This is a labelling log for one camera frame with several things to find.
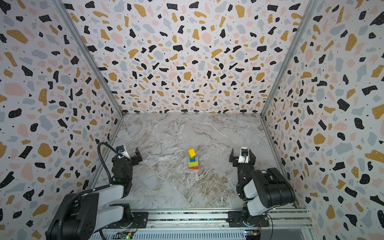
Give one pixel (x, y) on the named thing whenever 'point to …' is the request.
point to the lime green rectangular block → (191, 164)
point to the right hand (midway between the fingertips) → (241, 147)
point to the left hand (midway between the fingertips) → (128, 148)
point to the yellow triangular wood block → (192, 152)
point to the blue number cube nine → (193, 160)
